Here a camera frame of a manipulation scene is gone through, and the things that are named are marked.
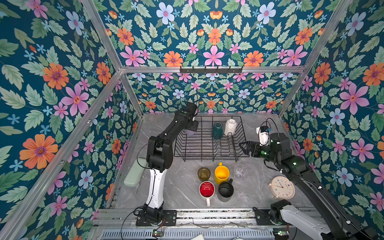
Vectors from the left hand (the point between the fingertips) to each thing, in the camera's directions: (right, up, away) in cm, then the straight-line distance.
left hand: (193, 122), depth 97 cm
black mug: (+19, -38, -15) cm, 45 cm away
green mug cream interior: (+16, -6, -2) cm, 17 cm away
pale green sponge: (-33, -30, -12) cm, 46 cm away
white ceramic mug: (+25, -3, +1) cm, 25 cm away
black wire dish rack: (+6, -16, +4) cm, 17 cm away
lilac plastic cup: (-3, -7, -1) cm, 8 cm away
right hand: (+27, -12, -24) cm, 38 cm away
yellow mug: (+17, -31, -10) cm, 37 cm away
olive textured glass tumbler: (+7, -31, -9) cm, 33 cm away
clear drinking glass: (+28, -30, -9) cm, 42 cm away
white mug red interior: (+8, -38, -15) cm, 42 cm away
